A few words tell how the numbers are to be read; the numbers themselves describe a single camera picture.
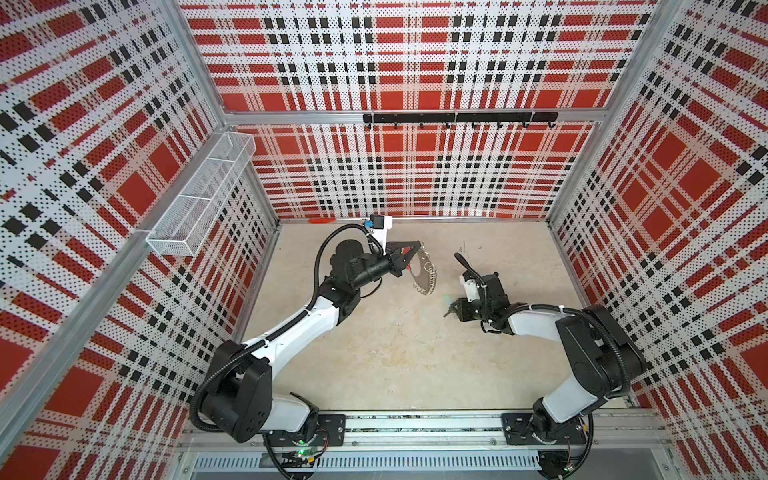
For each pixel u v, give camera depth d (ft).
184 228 3.01
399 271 2.27
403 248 2.25
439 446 2.37
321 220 4.20
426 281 2.52
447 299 3.23
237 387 1.37
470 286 2.82
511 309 2.44
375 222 2.14
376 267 2.16
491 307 2.45
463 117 2.95
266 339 1.49
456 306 3.02
